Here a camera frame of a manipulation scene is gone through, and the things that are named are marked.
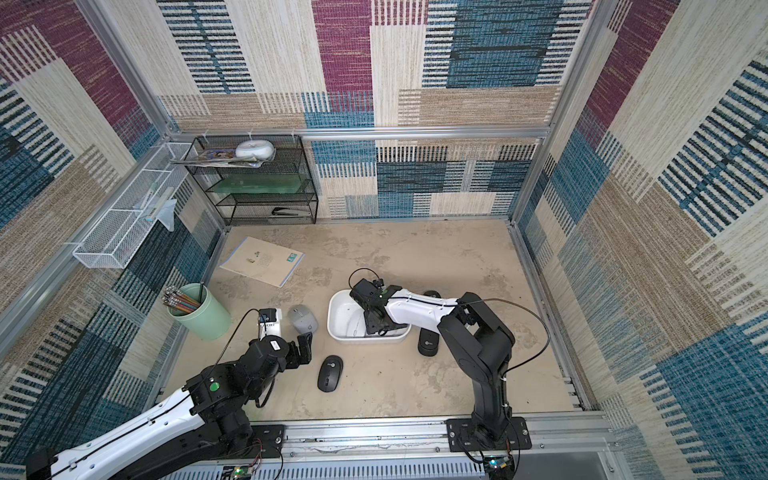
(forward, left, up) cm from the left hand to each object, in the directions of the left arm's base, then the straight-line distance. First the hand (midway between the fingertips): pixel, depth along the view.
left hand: (298, 336), depth 78 cm
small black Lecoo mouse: (+2, -34, -10) cm, 36 cm away
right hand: (+10, -21, -11) cm, 26 cm away
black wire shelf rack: (+41, +9, +14) cm, 44 cm away
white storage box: (+9, -10, -11) cm, 18 cm away
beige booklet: (+34, +21, -11) cm, 41 cm away
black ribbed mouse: (+18, -37, -10) cm, 43 cm away
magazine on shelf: (+47, +26, +22) cm, 58 cm away
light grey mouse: (+10, +3, -9) cm, 14 cm away
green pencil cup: (+8, +28, -7) cm, 30 cm away
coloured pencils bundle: (+9, +32, +5) cm, 34 cm away
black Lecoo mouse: (-6, -7, -12) cm, 15 cm away
